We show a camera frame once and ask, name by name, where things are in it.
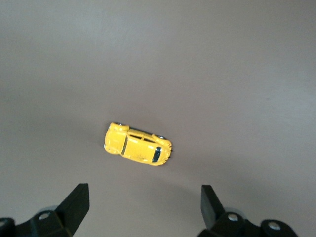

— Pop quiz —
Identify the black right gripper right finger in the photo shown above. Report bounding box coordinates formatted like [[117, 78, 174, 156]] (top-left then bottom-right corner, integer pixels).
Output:
[[200, 184, 316, 237]]

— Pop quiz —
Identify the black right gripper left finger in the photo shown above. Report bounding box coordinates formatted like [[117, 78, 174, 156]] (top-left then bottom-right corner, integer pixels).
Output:
[[0, 182, 90, 237]]

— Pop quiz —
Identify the yellow beetle toy car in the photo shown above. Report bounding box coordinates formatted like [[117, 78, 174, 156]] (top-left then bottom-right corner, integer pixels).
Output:
[[103, 121, 174, 167]]

